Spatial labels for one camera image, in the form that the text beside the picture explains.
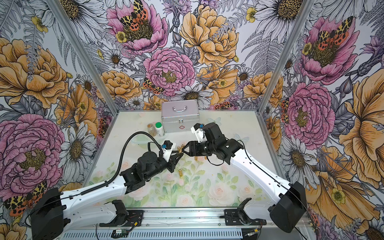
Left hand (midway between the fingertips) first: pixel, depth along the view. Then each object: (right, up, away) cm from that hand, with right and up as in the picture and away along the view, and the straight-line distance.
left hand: (180, 156), depth 77 cm
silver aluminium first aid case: (-3, +21, +23) cm, 32 cm away
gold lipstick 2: (-1, -11, +9) cm, 15 cm away
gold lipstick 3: (+8, -5, +18) cm, 20 cm away
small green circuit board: (-29, -36, -4) cm, 47 cm away
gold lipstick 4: (+12, +2, -12) cm, 17 cm away
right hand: (+3, +2, -4) cm, 6 cm away
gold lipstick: (0, +4, -3) cm, 5 cm away
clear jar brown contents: (-22, +12, +27) cm, 37 cm away
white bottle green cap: (-17, +13, +26) cm, 33 cm away
